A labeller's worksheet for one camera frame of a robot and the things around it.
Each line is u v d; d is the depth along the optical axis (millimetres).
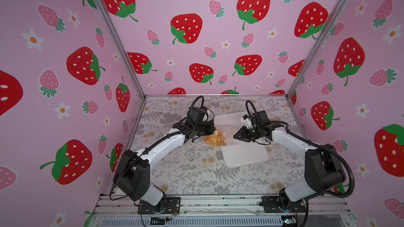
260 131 687
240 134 823
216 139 859
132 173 429
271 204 727
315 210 731
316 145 478
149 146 480
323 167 449
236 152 929
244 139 781
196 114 647
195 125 639
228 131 904
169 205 732
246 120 838
